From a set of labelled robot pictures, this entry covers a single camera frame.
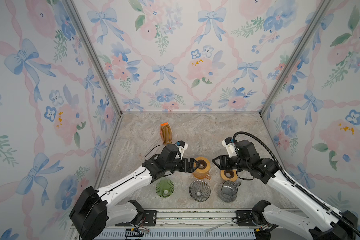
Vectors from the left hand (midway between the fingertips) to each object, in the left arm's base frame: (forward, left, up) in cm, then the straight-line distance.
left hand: (195, 163), depth 76 cm
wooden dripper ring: (0, -21, -13) cm, 25 cm away
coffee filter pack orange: (+25, +17, -8) cm, 31 cm away
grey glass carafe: (-8, -20, -17) cm, 27 cm away
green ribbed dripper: (-7, +16, -16) cm, 24 cm away
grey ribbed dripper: (-9, -3, -15) cm, 17 cm away
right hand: (+2, -11, +1) cm, 11 cm away
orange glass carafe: (0, -5, -16) cm, 17 cm away
